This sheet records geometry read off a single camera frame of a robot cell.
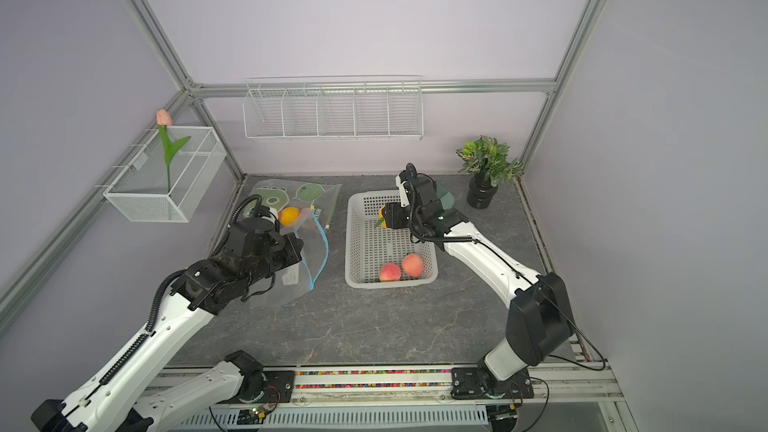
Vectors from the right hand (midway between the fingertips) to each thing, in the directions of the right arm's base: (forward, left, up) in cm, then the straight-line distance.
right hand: (390, 208), depth 83 cm
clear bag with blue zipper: (-21, +21, +1) cm, 30 cm away
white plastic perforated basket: (0, +8, -20) cm, 22 cm away
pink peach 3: (-13, 0, -14) cm, 19 cm away
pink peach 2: (-9, -6, -16) cm, 19 cm away
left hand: (-14, +21, +4) cm, 25 cm away
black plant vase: (+18, -32, -13) cm, 39 cm away
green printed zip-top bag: (+15, +32, -16) cm, 39 cm away
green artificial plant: (+17, -30, +5) cm, 35 cm away
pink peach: (-5, +22, +4) cm, 23 cm away
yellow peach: (-2, +2, 0) cm, 3 cm away
